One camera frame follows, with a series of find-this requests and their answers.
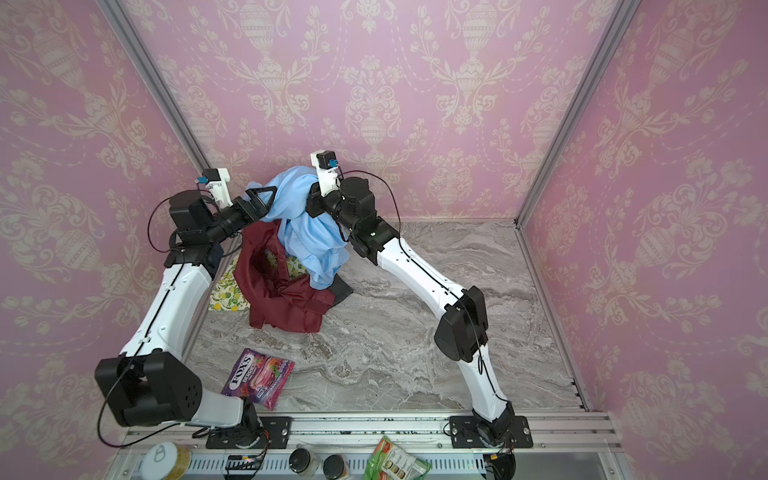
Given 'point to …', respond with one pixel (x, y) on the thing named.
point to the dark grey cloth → (341, 289)
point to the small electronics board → (243, 461)
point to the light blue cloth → (314, 242)
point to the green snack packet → (389, 462)
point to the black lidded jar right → (333, 466)
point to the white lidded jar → (165, 461)
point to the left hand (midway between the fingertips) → (270, 195)
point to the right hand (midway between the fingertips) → (304, 175)
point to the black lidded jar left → (303, 461)
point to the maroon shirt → (273, 296)
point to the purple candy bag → (259, 377)
